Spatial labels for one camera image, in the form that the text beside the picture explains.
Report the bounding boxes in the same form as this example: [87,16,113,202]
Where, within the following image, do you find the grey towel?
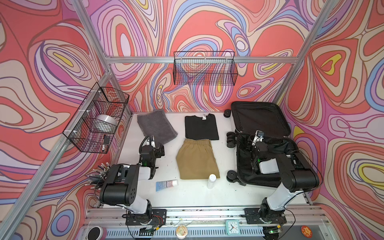
[137,110,178,145]

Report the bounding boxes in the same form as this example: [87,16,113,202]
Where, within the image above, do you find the blue white tube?
[156,180,178,192]

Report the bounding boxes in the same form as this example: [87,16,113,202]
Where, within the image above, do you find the black suitcase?
[223,101,307,189]

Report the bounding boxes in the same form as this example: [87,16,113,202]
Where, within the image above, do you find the khaki shorts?
[176,139,220,180]

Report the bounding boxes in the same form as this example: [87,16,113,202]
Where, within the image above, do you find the black t-shirt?
[185,114,220,141]

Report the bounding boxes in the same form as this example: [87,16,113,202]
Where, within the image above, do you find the white bottle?
[207,174,217,189]

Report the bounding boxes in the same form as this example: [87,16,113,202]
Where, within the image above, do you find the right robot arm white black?
[251,131,320,223]

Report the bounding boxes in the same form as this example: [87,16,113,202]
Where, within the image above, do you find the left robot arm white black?
[99,136,165,216]

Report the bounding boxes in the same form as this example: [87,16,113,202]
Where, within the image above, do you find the small black device in basket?
[103,135,111,148]

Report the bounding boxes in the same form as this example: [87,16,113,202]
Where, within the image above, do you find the red pen cup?
[85,162,111,190]

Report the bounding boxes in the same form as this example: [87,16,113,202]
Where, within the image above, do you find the small teal clock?
[226,220,241,236]

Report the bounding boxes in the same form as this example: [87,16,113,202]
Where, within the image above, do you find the round beige badge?
[175,225,188,240]

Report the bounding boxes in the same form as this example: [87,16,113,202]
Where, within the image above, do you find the round orange sticker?
[301,226,313,238]

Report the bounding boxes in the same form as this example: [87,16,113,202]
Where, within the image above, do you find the black round speaker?
[86,226,107,240]

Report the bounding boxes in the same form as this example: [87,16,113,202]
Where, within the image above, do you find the black wire basket left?
[63,83,130,154]

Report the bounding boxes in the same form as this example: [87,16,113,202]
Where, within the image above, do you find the black wire basket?
[173,50,238,86]
[63,83,130,154]

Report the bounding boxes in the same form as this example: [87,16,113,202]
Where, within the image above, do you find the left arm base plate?
[122,209,167,227]

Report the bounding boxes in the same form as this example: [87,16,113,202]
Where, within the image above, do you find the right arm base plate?
[241,208,287,225]

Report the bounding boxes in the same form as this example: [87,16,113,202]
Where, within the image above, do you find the black wire basket back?
[173,50,238,86]

